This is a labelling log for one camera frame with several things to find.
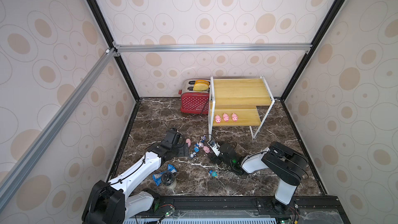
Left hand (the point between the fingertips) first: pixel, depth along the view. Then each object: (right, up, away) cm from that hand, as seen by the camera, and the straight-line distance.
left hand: (184, 147), depth 85 cm
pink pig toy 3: (+28, +16, +2) cm, 33 cm away
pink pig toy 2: (+23, +17, +2) cm, 28 cm away
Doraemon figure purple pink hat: (+10, +3, +12) cm, 16 cm away
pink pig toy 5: (+12, -2, +6) cm, 14 cm away
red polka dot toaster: (+5, +30, +15) cm, 34 cm away
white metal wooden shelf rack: (+28, +24, -12) cm, 39 cm away
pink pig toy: (+18, +16, +1) cm, 24 cm away
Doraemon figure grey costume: (+4, -5, +5) cm, 8 cm away
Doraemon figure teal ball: (+16, -14, -2) cm, 21 cm away
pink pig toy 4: (+2, +1, +9) cm, 9 cm away
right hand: (+15, -4, +7) cm, 18 cm away
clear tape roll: (-6, -12, -13) cm, 19 cm away
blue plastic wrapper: (-13, -14, -4) cm, 20 cm away
